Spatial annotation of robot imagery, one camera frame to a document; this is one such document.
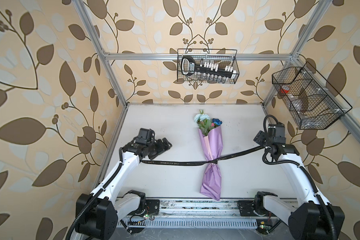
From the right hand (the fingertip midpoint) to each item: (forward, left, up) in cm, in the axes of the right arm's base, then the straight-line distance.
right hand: (264, 139), depth 81 cm
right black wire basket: (+8, -20, +19) cm, 29 cm away
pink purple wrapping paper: (+2, +27, -8) cm, 28 cm away
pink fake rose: (+19, +29, -12) cm, 37 cm away
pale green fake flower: (+25, +32, -8) cm, 41 cm away
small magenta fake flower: (+21, +24, -12) cm, 34 cm away
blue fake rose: (+23, +20, -12) cm, 33 cm away
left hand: (-1, +53, -1) cm, 54 cm away
